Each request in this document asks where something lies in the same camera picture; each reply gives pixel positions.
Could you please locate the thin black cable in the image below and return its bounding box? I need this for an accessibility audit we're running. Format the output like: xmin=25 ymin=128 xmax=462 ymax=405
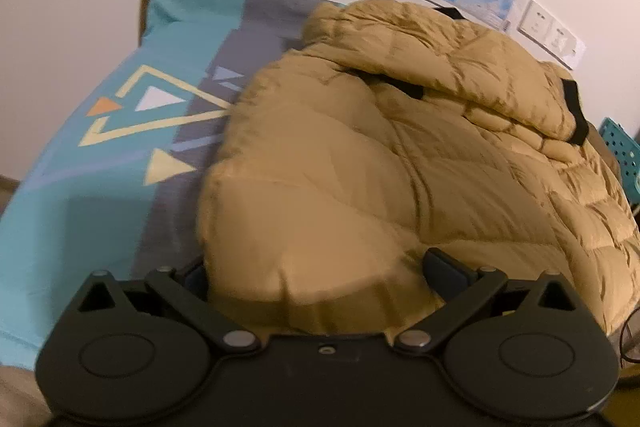
xmin=618 ymin=306 xmax=640 ymax=366

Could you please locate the teal perforated plastic basket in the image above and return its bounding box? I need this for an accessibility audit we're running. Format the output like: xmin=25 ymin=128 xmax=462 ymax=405
xmin=597 ymin=117 xmax=640 ymax=194

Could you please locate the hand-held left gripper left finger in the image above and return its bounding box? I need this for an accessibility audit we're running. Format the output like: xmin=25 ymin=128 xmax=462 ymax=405
xmin=75 ymin=257 xmax=261 ymax=355

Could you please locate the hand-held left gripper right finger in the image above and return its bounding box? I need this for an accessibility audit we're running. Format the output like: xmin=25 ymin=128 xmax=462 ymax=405
xmin=395 ymin=248 xmax=578 ymax=355

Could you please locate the tan down jacket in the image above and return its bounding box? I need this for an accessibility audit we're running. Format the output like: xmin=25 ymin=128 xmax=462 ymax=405
xmin=197 ymin=0 xmax=640 ymax=348

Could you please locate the white wall socket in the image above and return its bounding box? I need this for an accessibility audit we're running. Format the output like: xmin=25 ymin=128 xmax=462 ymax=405
xmin=546 ymin=23 xmax=587 ymax=70
xmin=519 ymin=0 xmax=555 ymax=46

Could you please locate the teal patterned bed sheet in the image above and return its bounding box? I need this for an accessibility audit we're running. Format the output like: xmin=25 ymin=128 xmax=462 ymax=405
xmin=0 ymin=0 xmax=346 ymax=354

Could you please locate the beige cloth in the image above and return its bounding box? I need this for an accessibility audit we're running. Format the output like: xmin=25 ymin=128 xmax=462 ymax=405
xmin=0 ymin=359 xmax=57 ymax=427

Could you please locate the wooden bed frame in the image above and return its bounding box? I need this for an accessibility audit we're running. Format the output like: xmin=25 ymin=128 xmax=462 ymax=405
xmin=138 ymin=0 xmax=154 ymax=46

